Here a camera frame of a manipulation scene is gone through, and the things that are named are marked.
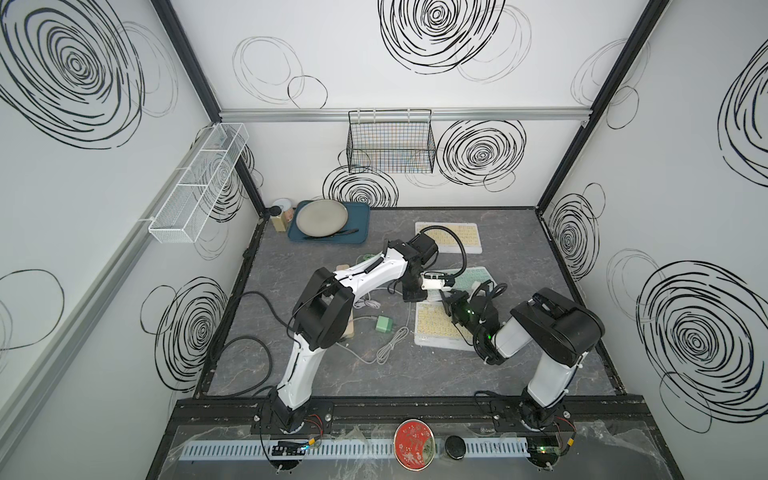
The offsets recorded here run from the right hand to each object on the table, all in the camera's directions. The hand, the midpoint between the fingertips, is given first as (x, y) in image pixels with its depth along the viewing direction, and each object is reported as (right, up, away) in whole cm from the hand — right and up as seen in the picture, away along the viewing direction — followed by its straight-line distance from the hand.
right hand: (438, 289), depth 90 cm
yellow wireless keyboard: (+16, +17, +22) cm, 32 cm away
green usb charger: (-16, -10, -3) cm, 19 cm away
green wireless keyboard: (+5, +5, -14) cm, 16 cm away
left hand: (-6, -1, +1) cm, 6 cm away
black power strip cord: (-51, -14, -6) cm, 53 cm away
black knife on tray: (-36, +17, +22) cm, 45 cm away
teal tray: (-27, +23, +30) cm, 46 cm away
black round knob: (-1, -28, -28) cm, 40 cm away
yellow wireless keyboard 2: (-2, -11, -1) cm, 12 cm away
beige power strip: (-27, -12, -4) cm, 29 cm away
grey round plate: (-42, +24, +27) cm, 55 cm away
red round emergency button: (-9, -31, -23) cm, 40 cm away
